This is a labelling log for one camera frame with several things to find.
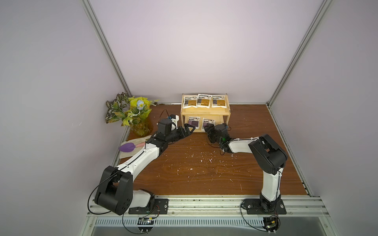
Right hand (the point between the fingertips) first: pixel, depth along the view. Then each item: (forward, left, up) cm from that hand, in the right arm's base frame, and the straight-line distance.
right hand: (204, 126), depth 96 cm
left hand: (-10, +7, +10) cm, 16 cm away
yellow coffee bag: (+10, 0, +14) cm, 17 cm away
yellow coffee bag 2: (+10, +9, +14) cm, 19 cm away
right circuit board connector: (-51, -32, -11) cm, 61 cm away
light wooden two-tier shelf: (0, -2, +11) cm, 11 cm away
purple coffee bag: (+8, +7, -6) cm, 13 cm away
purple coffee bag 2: (+7, -2, -6) cm, 9 cm away
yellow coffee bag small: (+11, -9, +12) cm, 19 cm away
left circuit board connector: (-53, +30, -11) cm, 62 cm away
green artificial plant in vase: (+1, +45, +13) cm, 47 cm away
